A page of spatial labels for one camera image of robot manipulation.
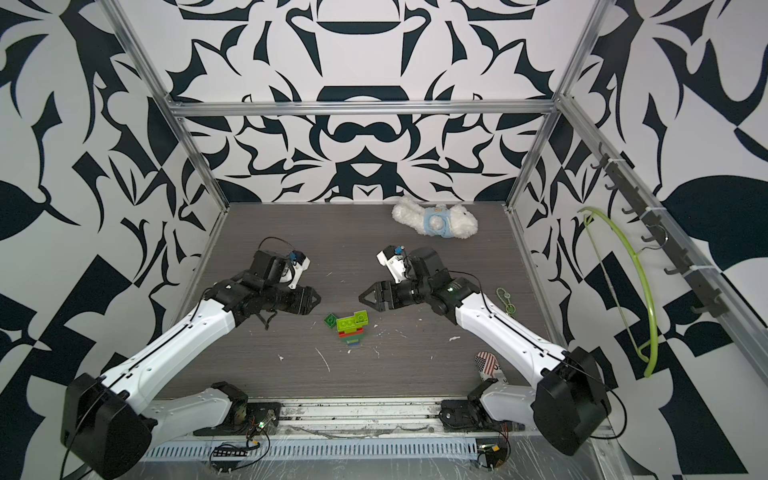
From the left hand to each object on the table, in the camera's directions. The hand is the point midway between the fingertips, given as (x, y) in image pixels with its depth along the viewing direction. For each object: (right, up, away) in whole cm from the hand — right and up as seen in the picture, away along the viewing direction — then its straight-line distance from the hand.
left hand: (310, 291), depth 81 cm
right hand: (+16, +1, -6) cm, 18 cm away
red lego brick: (+9, -10, -4) cm, 14 cm away
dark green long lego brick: (+13, -13, +2) cm, 19 cm away
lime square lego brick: (+14, -5, -5) cm, 16 cm away
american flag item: (+47, -19, -1) cm, 51 cm away
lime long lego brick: (+10, -8, -4) cm, 13 cm away
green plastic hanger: (+71, +6, -22) cm, 75 cm away
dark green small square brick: (+4, -10, +8) cm, 13 cm away
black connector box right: (+46, -36, -10) cm, 59 cm away
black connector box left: (-18, -37, -9) cm, 42 cm away
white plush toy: (+41, +20, +22) cm, 51 cm away
